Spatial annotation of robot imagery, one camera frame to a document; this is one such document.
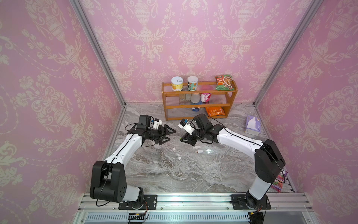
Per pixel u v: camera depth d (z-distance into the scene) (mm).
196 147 947
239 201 724
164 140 764
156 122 812
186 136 739
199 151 926
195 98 992
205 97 972
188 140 736
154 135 730
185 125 742
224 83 876
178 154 920
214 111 1099
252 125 999
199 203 1820
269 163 459
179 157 901
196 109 1124
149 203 741
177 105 1036
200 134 716
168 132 734
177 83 857
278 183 777
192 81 852
